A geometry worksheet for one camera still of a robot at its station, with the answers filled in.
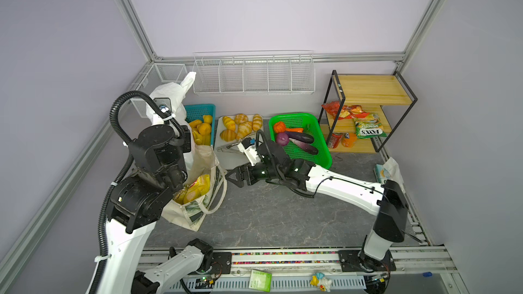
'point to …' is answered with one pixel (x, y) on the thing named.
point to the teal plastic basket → (194, 111)
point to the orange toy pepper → (280, 127)
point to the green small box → (260, 280)
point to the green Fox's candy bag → (370, 126)
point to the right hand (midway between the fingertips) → (231, 175)
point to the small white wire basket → (155, 75)
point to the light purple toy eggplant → (304, 147)
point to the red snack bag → (348, 111)
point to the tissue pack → (389, 170)
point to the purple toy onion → (282, 139)
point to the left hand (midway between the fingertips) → (165, 125)
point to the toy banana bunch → (199, 138)
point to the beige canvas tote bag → (191, 215)
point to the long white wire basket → (255, 72)
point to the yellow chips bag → (197, 188)
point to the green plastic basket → (310, 123)
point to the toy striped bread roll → (228, 135)
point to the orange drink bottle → (349, 139)
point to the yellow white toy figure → (319, 280)
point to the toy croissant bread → (244, 129)
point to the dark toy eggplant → (300, 136)
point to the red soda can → (335, 140)
